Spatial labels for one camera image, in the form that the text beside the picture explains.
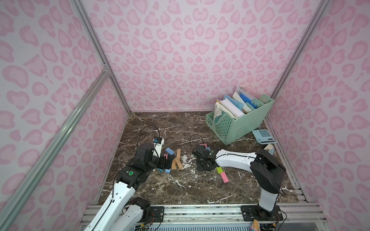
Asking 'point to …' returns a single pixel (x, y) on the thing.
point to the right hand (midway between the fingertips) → (199, 167)
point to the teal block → (160, 170)
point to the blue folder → (246, 99)
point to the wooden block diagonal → (179, 163)
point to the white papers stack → (225, 107)
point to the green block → (219, 170)
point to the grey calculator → (263, 136)
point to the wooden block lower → (173, 164)
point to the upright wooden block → (178, 150)
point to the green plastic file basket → (230, 131)
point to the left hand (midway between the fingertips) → (166, 152)
